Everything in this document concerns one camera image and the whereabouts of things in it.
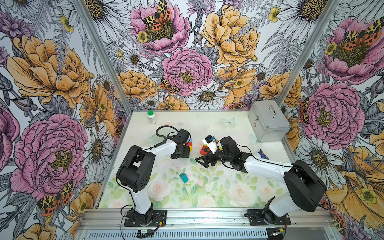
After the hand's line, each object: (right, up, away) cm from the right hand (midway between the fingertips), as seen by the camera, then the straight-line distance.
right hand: (201, 158), depth 83 cm
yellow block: (-7, +2, +18) cm, 19 cm away
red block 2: (+1, +1, +14) cm, 14 cm away
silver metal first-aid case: (+44, +20, +16) cm, 51 cm away
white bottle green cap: (-35, +21, +28) cm, 49 cm away
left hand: (-12, -2, +11) cm, 16 cm away
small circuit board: (-27, -33, -11) cm, 44 cm away
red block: (-7, +8, -2) cm, 10 cm away
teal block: (-10, -12, +3) cm, 15 cm away
